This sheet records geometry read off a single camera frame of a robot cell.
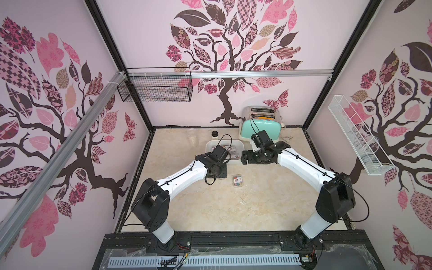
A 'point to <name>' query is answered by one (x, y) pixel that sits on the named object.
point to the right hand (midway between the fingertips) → (249, 160)
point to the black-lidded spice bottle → (215, 135)
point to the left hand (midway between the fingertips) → (220, 175)
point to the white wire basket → (374, 159)
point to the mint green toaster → (257, 118)
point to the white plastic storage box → (239, 144)
